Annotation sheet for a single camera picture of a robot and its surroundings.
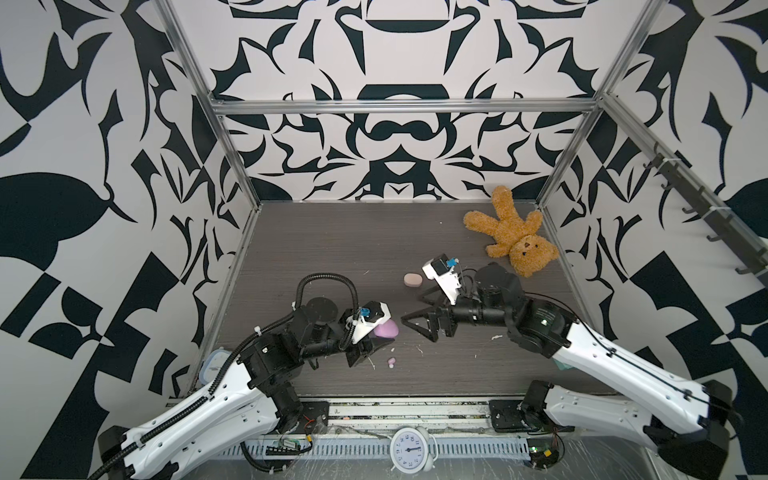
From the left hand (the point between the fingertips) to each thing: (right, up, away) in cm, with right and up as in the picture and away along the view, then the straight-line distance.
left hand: (388, 323), depth 66 cm
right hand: (+5, +4, -3) cm, 7 cm away
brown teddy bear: (+45, +13, +31) cm, 56 cm away
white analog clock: (+6, -29, +3) cm, 30 cm away
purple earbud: (+1, -16, +17) cm, 23 cm away
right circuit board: (+37, -32, +5) cm, 49 cm away
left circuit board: (-23, -31, +6) cm, 39 cm away
